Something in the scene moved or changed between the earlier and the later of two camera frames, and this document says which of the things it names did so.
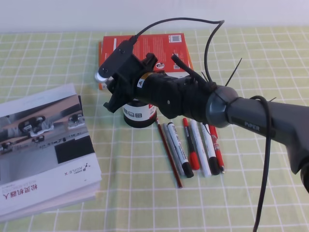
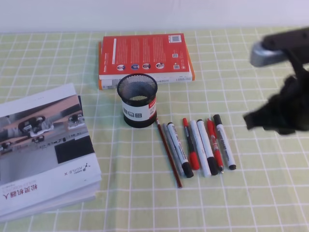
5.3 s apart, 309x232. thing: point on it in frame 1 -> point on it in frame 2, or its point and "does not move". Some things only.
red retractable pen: (214, 136) does not move
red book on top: (162, 46) does not move
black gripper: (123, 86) -> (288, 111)
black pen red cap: (194, 157) does not move
